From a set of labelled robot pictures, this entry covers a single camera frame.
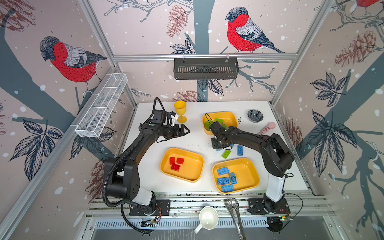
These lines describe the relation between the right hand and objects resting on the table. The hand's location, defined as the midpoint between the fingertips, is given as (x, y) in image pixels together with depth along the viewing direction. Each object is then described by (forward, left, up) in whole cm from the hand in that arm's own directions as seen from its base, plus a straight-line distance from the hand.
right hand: (215, 146), depth 95 cm
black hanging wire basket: (+46, +7, +29) cm, 54 cm away
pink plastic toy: (+18, -40, 0) cm, 44 cm away
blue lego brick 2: (-21, -4, -1) cm, 22 cm away
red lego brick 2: (-11, +22, -1) cm, 25 cm away
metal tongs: (-34, -7, +3) cm, 35 cm away
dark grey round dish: (+27, -31, 0) cm, 41 cm away
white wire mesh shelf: (+5, +63, +31) cm, 70 cm away
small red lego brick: (-11, +27, 0) cm, 29 cm away
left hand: (-1, +19, +17) cm, 25 cm away
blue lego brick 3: (-3, -15, 0) cm, 15 cm away
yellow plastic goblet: (+23, +24, +13) cm, 36 cm away
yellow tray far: (+24, -10, 0) cm, 26 cm away
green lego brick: (+22, -3, -1) cm, 22 cm away
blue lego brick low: (-25, -5, -1) cm, 26 cm away
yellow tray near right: (-16, -18, -3) cm, 24 cm away
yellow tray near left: (-16, +15, -3) cm, 22 cm away
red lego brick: (-15, +24, +1) cm, 28 cm away
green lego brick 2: (-5, -7, -2) cm, 8 cm away
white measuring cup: (-39, +5, 0) cm, 39 cm away
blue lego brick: (-16, -4, 0) cm, 17 cm away
